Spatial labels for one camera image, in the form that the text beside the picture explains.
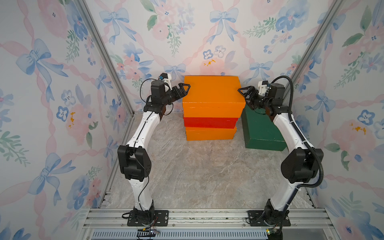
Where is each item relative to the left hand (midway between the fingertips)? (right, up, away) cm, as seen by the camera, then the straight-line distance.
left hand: (187, 86), depth 80 cm
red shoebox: (+25, -19, +10) cm, 33 cm away
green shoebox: (+46, -25, +15) cm, 54 cm away
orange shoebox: (+4, -26, +18) cm, 32 cm away
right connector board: (+43, -74, -7) cm, 86 cm away
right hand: (+30, -3, +2) cm, 31 cm away
